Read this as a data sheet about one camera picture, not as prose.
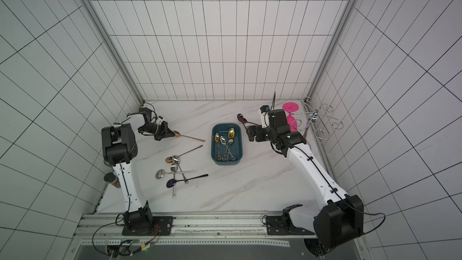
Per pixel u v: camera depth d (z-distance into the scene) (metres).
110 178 0.78
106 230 0.66
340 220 0.38
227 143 0.97
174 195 0.81
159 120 1.00
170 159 0.90
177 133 1.03
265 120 0.67
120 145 0.60
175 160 0.91
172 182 0.85
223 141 0.98
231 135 1.00
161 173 0.88
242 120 1.10
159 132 0.92
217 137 1.00
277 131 0.59
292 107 0.81
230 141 0.99
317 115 0.74
